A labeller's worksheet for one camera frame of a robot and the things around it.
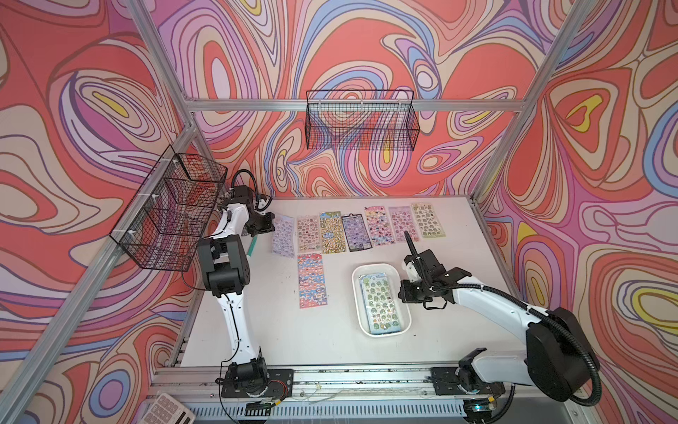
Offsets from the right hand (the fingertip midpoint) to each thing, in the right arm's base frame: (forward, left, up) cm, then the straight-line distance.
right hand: (402, 302), depth 85 cm
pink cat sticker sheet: (+35, +3, -3) cm, 35 cm away
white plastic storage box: (+9, +1, +3) cm, 9 cm away
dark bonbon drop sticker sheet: (+32, +13, -3) cm, 35 cm away
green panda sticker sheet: (+32, +23, -3) cm, 40 cm away
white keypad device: (-27, +67, -1) cm, 73 cm away
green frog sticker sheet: (0, +7, -1) cm, 7 cm away
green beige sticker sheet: (+37, -18, -3) cm, 41 cm away
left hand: (+31, +45, +4) cm, 55 cm away
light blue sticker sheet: (+29, +42, 0) cm, 51 cm away
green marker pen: (+27, +56, -2) cm, 62 cm away
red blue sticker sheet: (+10, +31, -2) cm, 32 cm away
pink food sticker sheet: (+32, +33, -3) cm, 46 cm away
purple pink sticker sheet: (+38, -7, -3) cm, 39 cm away
